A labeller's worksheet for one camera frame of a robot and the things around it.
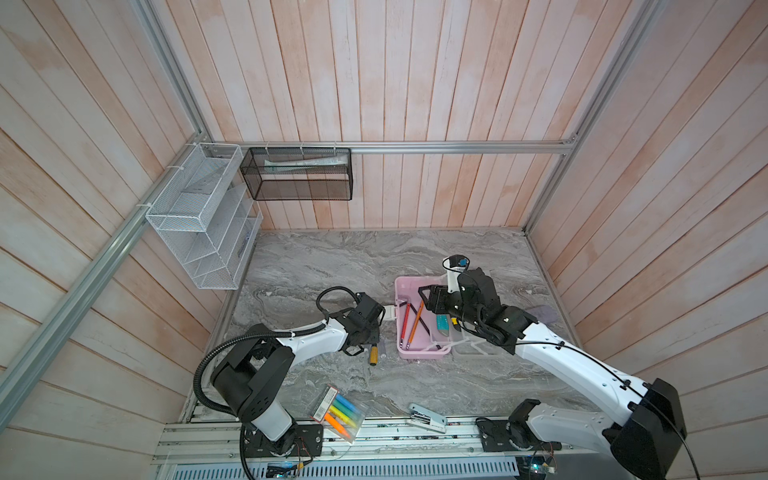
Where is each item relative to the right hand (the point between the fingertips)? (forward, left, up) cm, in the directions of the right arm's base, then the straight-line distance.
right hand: (425, 289), depth 79 cm
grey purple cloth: (+3, -40, -18) cm, 43 cm away
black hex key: (+1, -1, -20) cm, 20 cm away
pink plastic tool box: (-3, -1, -21) cm, 21 cm away
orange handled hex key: (-1, +1, -19) cm, 19 cm away
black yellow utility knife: (-12, -6, +4) cm, 14 cm away
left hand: (-5, +15, -19) cm, 25 cm away
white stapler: (-27, 0, -19) cm, 33 cm away
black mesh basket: (+45, +42, +6) cm, 62 cm away
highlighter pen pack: (-27, +22, -19) cm, 39 cm away
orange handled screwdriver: (-11, +14, -19) cm, 26 cm away
